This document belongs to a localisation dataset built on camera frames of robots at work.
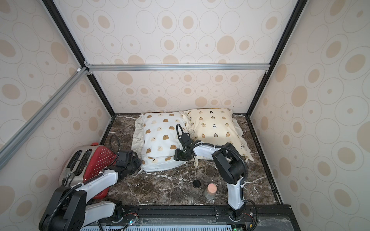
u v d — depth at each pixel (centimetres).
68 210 41
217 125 97
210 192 72
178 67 156
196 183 85
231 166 51
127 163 71
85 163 73
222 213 74
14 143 53
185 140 76
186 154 81
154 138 92
